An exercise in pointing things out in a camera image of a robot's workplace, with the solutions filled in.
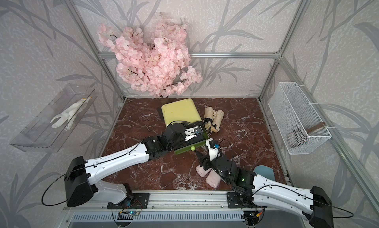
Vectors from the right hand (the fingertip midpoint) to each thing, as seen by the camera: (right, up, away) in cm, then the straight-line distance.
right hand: (200, 148), depth 73 cm
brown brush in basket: (+49, +6, 0) cm, 50 cm away
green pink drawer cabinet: (-9, +19, +10) cm, 23 cm away
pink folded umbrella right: (+7, -18, +6) cm, 20 cm away
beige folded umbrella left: (+6, +16, +32) cm, 37 cm away
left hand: (-6, +10, +4) cm, 13 cm away
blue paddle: (+38, -16, +10) cm, 42 cm away
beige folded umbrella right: (+13, +15, +30) cm, 36 cm away
